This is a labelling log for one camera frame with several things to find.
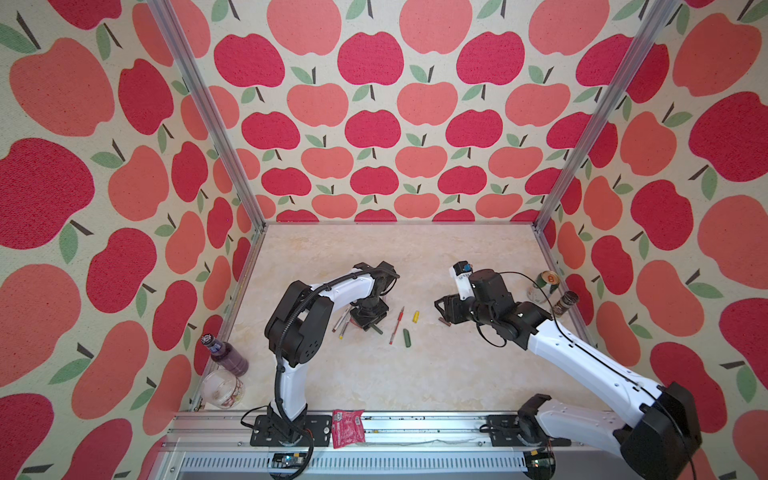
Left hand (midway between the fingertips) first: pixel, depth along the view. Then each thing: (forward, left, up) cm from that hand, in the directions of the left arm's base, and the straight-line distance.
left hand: (383, 326), depth 92 cm
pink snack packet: (-28, +9, +1) cm, 29 cm away
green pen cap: (-3, -7, -1) cm, 8 cm away
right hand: (0, -18, +16) cm, 24 cm away
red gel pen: (+3, -5, -1) cm, 6 cm away
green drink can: (+8, -51, +10) cm, 52 cm away
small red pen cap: (-3, +8, +8) cm, 12 cm away
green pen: (-1, +2, -1) cm, 2 cm away
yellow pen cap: (+3, -11, -1) cm, 11 cm away
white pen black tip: (+2, +13, 0) cm, 13 cm away
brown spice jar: (+3, -56, +9) cm, 57 cm away
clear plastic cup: (-18, +44, -1) cm, 48 cm away
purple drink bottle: (-13, +40, +11) cm, 44 cm away
